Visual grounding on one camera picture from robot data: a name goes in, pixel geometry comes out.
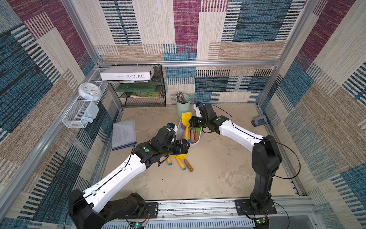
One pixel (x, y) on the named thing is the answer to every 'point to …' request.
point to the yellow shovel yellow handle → (183, 167)
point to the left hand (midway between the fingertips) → (183, 144)
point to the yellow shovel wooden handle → (183, 156)
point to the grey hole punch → (259, 120)
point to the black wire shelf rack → (123, 88)
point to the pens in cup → (180, 97)
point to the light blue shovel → (180, 133)
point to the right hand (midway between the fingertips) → (188, 119)
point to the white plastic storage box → (185, 131)
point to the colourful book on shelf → (146, 95)
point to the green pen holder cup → (183, 107)
